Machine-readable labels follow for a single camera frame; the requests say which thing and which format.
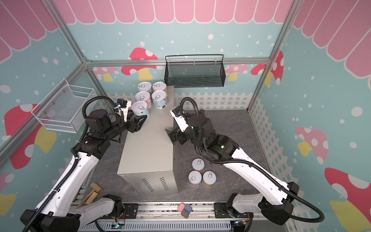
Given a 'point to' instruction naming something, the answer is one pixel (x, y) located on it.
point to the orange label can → (209, 178)
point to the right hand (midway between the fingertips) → (174, 123)
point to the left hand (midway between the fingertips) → (140, 116)
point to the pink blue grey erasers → (185, 209)
